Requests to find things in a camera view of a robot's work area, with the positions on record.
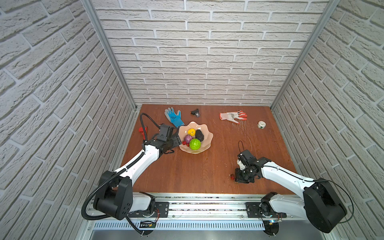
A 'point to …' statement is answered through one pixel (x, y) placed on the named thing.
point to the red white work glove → (233, 116)
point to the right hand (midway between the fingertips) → (236, 179)
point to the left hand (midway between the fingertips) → (176, 138)
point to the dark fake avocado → (199, 135)
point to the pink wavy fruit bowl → (205, 144)
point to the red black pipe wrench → (141, 130)
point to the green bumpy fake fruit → (195, 144)
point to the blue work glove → (175, 119)
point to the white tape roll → (261, 124)
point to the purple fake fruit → (187, 138)
